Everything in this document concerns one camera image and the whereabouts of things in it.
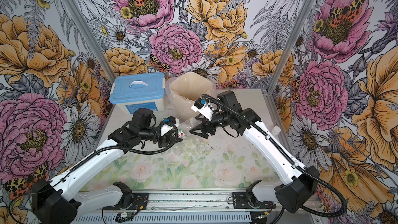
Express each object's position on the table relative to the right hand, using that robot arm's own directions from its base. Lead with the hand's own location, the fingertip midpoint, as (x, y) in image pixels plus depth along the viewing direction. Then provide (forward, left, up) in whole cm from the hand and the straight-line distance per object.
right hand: (196, 127), depth 68 cm
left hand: (0, +9, -7) cm, 12 cm away
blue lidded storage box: (+34, +41, -10) cm, 54 cm away
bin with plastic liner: (+34, +9, -9) cm, 36 cm away
